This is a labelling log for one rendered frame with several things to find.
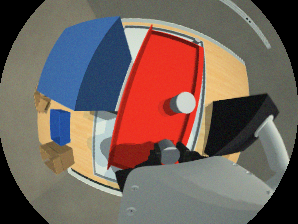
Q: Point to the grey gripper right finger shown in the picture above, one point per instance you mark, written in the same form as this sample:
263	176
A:
185	155

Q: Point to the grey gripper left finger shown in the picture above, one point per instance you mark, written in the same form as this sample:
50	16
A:
153	160

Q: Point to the grey cylinder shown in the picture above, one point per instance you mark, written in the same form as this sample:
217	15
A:
170	153
196	41
183	103

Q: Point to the blue open bin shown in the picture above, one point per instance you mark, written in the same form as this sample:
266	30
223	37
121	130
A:
60	126

